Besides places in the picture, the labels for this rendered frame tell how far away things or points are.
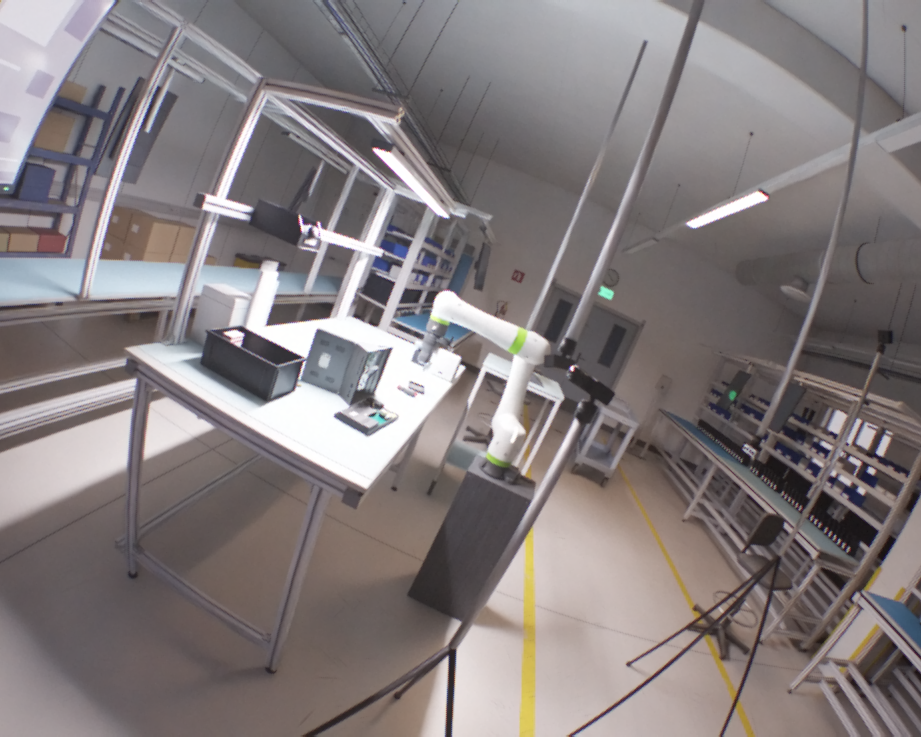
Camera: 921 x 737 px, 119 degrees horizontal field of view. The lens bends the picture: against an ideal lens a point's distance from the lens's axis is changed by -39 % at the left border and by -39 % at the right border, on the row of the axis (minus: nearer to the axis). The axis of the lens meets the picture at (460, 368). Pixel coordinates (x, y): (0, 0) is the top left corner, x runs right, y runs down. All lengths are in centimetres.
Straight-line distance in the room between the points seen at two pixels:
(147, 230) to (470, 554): 404
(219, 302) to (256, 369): 35
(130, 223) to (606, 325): 746
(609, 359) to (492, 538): 658
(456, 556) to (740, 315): 786
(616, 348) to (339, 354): 714
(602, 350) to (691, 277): 223
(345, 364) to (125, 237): 378
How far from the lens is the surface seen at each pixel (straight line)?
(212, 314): 165
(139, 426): 160
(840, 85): 304
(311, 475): 122
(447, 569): 222
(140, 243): 479
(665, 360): 858
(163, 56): 213
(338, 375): 161
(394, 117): 132
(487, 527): 206
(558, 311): 815
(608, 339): 831
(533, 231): 816
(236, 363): 143
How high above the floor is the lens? 156
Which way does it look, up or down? 11 degrees down
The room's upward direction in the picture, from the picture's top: 23 degrees clockwise
